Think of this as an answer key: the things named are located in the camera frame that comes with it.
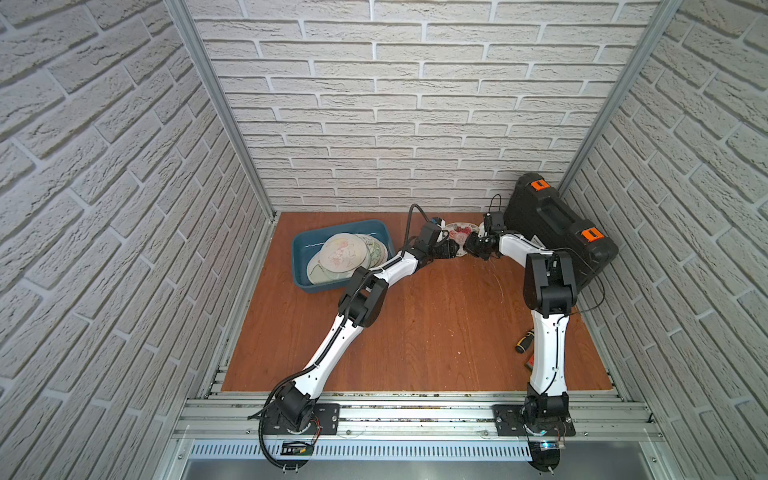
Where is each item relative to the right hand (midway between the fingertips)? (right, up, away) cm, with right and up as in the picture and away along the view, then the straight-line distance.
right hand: (467, 245), depth 110 cm
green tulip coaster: (-34, -2, -3) cm, 34 cm away
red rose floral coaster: (-2, +6, +5) cm, 8 cm away
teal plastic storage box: (-61, 0, -2) cm, 61 cm away
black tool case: (+16, +11, -19) cm, 27 cm away
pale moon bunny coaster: (-46, -2, -6) cm, 47 cm away
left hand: (-3, 0, -4) cm, 5 cm away
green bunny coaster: (-54, -10, -10) cm, 56 cm away
